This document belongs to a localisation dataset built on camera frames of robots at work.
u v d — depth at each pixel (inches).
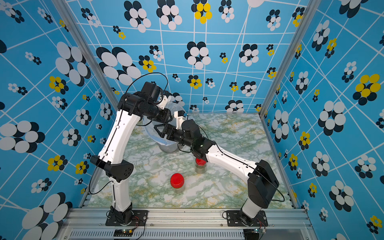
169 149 36.5
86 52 32.7
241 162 18.6
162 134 24.4
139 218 28.8
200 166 31.6
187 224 28.8
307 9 27.5
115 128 18.7
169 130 24.8
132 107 18.8
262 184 16.7
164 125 24.6
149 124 24.4
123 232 28.4
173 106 29.0
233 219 28.7
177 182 29.8
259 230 27.2
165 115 25.2
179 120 26.2
